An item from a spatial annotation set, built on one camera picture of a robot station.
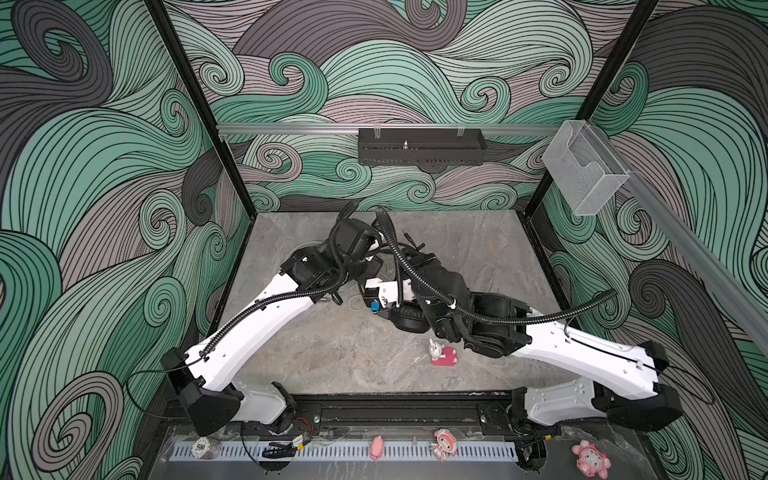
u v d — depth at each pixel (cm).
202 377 38
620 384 39
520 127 95
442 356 80
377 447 68
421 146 96
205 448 64
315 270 45
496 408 74
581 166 80
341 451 70
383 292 52
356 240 49
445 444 67
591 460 65
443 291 38
